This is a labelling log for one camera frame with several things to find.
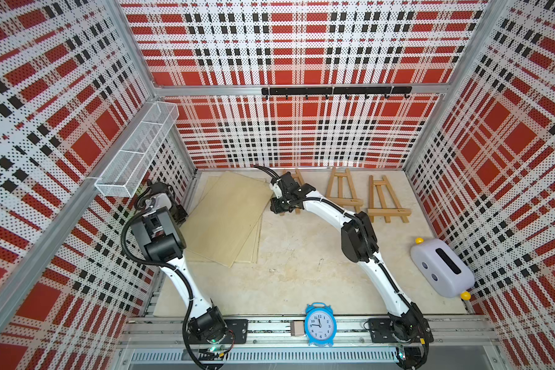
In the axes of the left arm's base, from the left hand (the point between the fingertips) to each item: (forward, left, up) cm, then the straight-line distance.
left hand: (183, 221), depth 100 cm
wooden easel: (+17, -72, -1) cm, 74 cm away
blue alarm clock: (-40, -57, +1) cm, 70 cm away
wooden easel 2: (+12, -91, -2) cm, 92 cm away
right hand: (+4, -41, +4) cm, 41 cm away
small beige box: (-41, -50, +1) cm, 64 cm away
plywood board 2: (0, -18, -1) cm, 18 cm away
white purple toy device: (-21, -99, +7) cm, 102 cm away
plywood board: (-14, -31, 0) cm, 35 cm away
